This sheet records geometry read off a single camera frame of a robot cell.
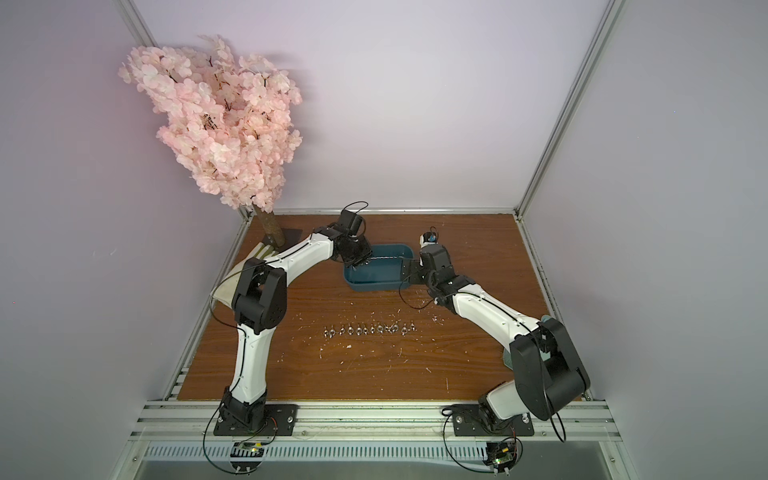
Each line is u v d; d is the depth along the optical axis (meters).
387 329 0.88
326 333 0.87
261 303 0.56
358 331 0.87
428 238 0.77
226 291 0.98
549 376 0.43
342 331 0.87
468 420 0.73
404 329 0.88
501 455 0.70
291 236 1.14
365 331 0.87
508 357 0.81
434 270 0.66
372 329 0.88
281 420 0.73
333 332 0.87
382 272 1.07
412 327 0.88
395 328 0.88
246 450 0.72
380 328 0.88
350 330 0.88
